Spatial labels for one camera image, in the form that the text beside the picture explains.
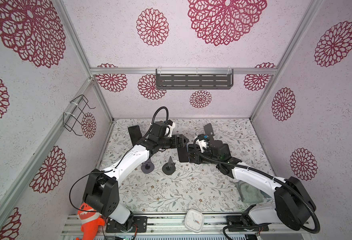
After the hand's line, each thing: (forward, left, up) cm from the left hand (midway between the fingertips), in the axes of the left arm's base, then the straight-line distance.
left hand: (182, 143), depth 82 cm
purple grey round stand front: (-6, +21, -17) cm, 27 cm away
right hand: (-4, -3, -1) cm, 5 cm away
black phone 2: (+12, +29, -6) cm, 32 cm away
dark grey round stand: (-8, +8, -14) cm, 18 cm away
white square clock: (-34, -5, -17) cm, 39 cm away
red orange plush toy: (-34, +44, -12) cm, 57 cm away
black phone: (-5, 0, -3) cm, 6 cm away
